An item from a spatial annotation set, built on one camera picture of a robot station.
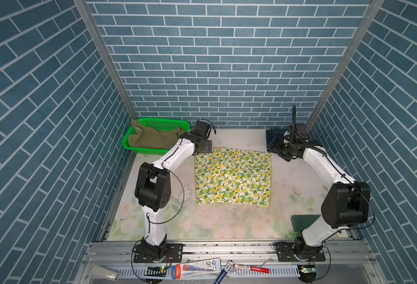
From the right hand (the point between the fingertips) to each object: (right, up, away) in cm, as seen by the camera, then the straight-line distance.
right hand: (273, 149), depth 90 cm
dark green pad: (+11, -35, -7) cm, 37 cm away
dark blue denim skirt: (+8, +10, +24) cm, 27 cm away
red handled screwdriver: (-15, -47, -21) cm, 54 cm away
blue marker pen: (-27, -49, -23) cm, 60 cm away
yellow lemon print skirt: (-20, -15, +6) cm, 26 cm away
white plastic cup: (-71, -47, -24) cm, 89 cm away
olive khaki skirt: (-75, +7, +25) cm, 79 cm away
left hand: (-35, +1, +4) cm, 35 cm away
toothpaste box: (-38, -47, -21) cm, 64 cm away
